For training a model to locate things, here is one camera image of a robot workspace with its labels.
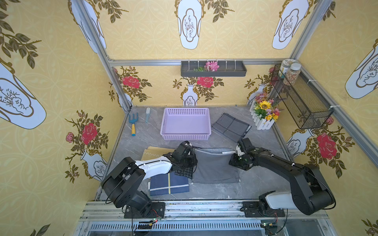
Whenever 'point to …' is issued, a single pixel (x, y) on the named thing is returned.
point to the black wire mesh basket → (308, 107)
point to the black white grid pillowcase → (187, 172)
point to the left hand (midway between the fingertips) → (193, 158)
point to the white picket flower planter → (264, 111)
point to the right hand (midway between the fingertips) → (233, 161)
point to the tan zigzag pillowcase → (152, 152)
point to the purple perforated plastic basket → (185, 123)
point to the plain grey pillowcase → (212, 165)
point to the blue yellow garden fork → (133, 121)
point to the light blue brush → (147, 112)
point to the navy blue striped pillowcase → (168, 183)
